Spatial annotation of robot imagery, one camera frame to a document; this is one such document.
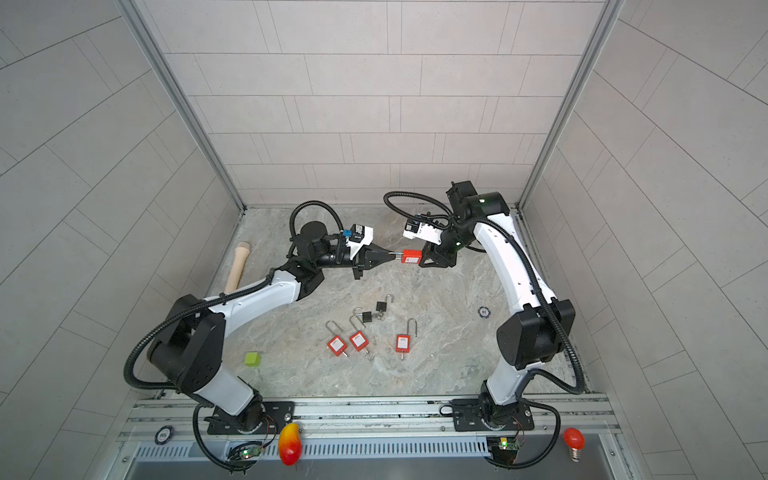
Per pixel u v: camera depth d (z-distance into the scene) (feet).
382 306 2.94
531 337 1.44
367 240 2.02
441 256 2.11
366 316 2.89
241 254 3.17
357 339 2.71
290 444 2.15
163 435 2.23
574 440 2.19
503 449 2.23
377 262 2.30
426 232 2.15
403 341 2.71
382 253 2.23
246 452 2.13
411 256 2.27
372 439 2.27
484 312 2.92
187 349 1.42
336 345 2.65
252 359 2.55
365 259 2.18
